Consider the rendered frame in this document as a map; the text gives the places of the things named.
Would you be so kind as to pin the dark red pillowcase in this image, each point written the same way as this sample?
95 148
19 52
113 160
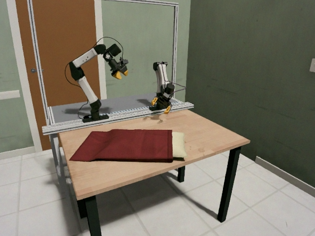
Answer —
126 145

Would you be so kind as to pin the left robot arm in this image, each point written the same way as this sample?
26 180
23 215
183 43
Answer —
164 89

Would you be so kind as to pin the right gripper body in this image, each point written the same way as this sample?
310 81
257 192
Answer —
117 67

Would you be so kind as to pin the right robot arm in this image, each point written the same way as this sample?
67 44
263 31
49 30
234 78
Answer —
79 76

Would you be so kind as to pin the grey slotted aluminium crossbar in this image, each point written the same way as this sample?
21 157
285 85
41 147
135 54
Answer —
77 125

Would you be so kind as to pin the grey slotted mounting rail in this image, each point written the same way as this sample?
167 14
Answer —
64 114

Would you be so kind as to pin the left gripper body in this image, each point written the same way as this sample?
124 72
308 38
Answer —
161 101

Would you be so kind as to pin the cream pillow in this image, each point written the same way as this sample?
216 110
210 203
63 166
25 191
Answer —
178 142

